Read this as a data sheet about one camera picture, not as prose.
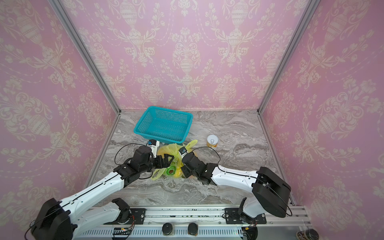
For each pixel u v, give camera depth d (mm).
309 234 614
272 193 422
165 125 1158
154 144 740
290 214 403
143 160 629
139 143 716
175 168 849
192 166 632
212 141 968
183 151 728
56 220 393
